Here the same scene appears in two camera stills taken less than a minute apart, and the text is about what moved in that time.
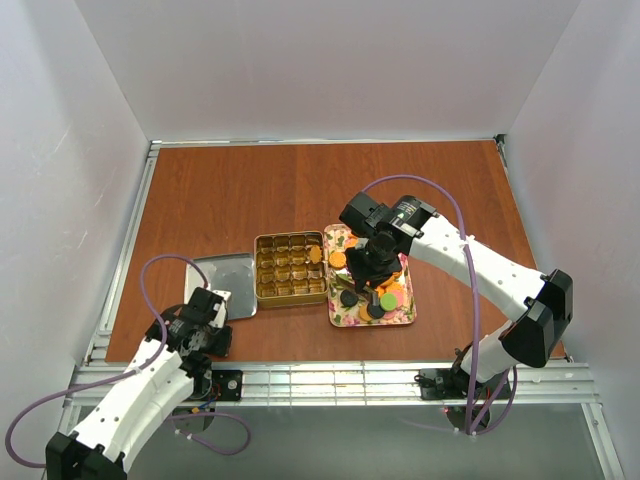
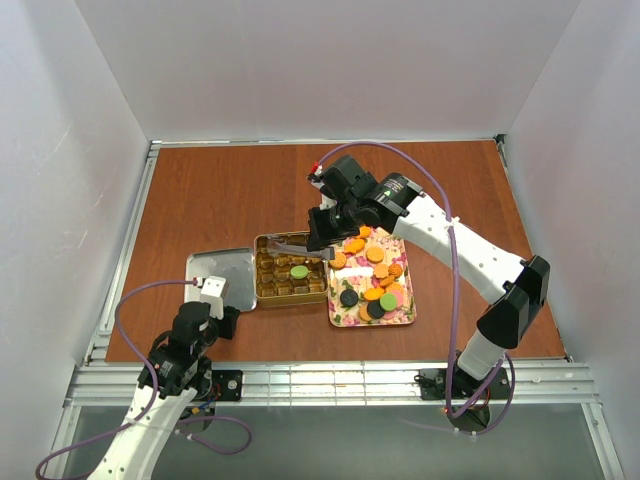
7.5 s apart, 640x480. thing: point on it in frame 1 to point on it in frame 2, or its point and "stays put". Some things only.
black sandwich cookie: x=348 y=298 stays put
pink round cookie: x=399 y=297 stays put
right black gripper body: x=367 y=279 to x=323 y=235
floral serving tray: x=391 y=303 stays put
